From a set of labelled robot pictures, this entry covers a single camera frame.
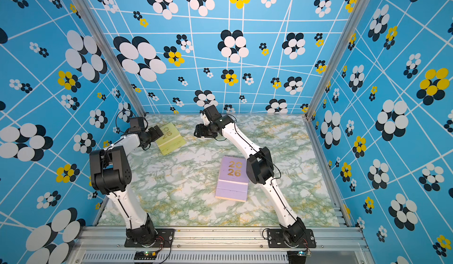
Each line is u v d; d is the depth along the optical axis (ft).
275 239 2.38
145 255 2.37
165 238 2.41
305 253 2.18
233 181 2.78
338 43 2.82
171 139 3.49
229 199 2.70
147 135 2.83
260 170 2.03
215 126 2.37
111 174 1.72
